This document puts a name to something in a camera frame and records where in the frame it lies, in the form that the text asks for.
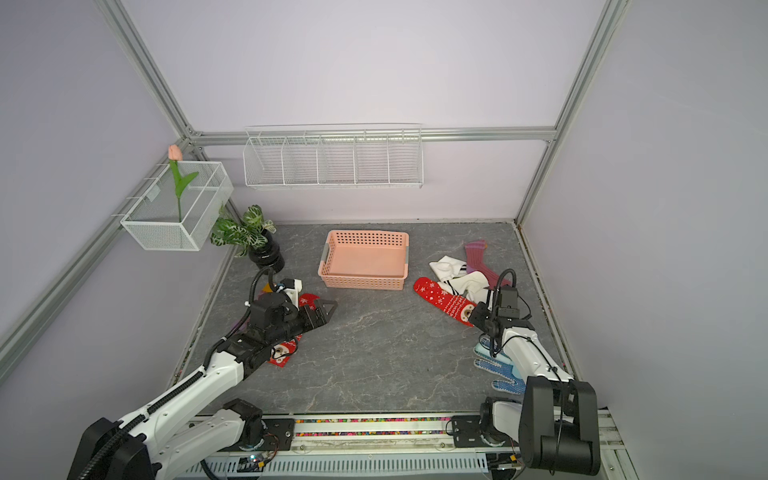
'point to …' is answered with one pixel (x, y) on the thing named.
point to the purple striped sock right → (475, 261)
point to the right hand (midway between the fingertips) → (477, 311)
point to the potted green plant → (253, 235)
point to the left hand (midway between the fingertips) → (329, 310)
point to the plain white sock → (446, 267)
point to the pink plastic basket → (365, 260)
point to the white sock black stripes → (475, 284)
